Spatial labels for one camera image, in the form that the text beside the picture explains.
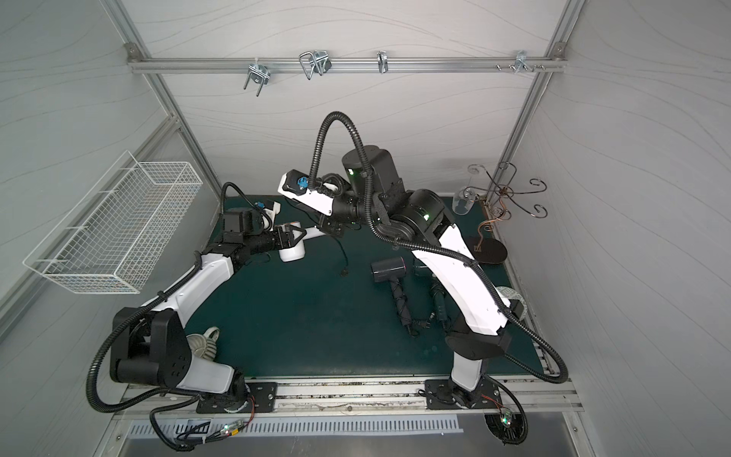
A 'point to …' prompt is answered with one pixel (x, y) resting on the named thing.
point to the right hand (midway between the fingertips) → (303, 197)
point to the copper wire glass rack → (497, 198)
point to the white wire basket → (112, 240)
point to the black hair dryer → (394, 269)
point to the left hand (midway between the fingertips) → (298, 233)
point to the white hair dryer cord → (345, 271)
